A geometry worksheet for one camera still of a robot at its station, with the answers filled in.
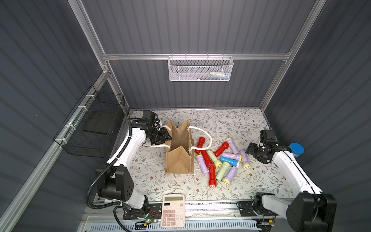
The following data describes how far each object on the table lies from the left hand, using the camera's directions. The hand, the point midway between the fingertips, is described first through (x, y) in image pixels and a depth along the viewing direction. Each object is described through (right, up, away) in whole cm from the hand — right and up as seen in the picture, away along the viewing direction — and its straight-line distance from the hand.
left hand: (170, 140), depth 81 cm
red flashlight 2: (+23, -14, +7) cm, 28 cm away
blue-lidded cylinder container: (+67, -4, -6) cm, 68 cm away
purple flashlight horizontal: (+41, -11, +8) cm, 44 cm away
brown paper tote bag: (+5, -10, 0) cm, 11 cm away
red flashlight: (+18, -4, +15) cm, 24 cm away
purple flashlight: (+40, -7, +14) cm, 43 cm away
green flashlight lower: (+31, -18, +3) cm, 36 cm away
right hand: (+48, -7, +2) cm, 49 cm away
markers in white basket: (+28, +40, +10) cm, 50 cm away
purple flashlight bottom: (+35, -20, +3) cm, 41 cm away
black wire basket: (-39, +7, -10) cm, 41 cm away
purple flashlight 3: (+19, -15, +6) cm, 25 cm away
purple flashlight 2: (+45, -15, +5) cm, 48 cm away
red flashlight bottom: (+24, -24, -1) cm, 34 cm away
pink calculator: (+2, -36, -9) cm, 37 cm away
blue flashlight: (+37, -14, +6) cm, 40 cm away
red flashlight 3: (+34, -6, +13) cm, 36 cm away
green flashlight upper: (+28, -14, +6) cm, 32 cm away
